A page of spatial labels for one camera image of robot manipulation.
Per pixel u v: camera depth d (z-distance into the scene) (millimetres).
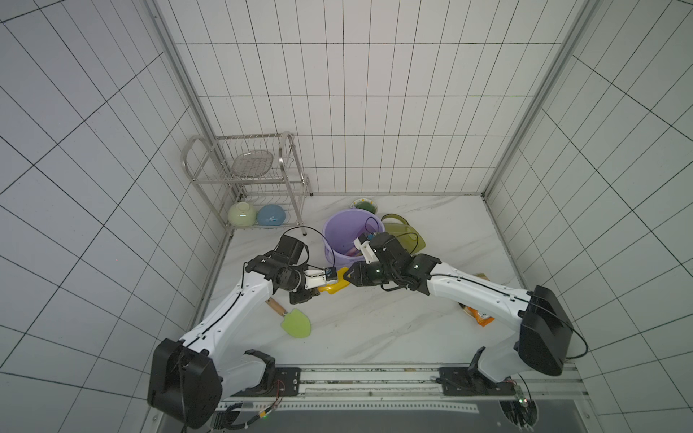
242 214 1006
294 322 847
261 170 918
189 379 385
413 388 727
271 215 1033
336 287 771
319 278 685
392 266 598
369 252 627
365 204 1102
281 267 586
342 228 915
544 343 407
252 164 936
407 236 1033
